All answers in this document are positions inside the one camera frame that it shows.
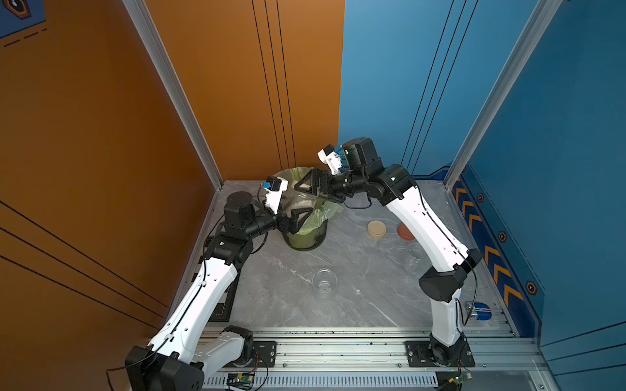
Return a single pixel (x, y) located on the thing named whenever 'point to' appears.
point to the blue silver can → (482, 311)
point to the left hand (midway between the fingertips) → (302, 201)
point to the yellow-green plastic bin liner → (321, 211)
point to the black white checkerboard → (222, 313)
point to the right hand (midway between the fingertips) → (306, 190)
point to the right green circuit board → (460, 378)
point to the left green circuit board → (248, 377)
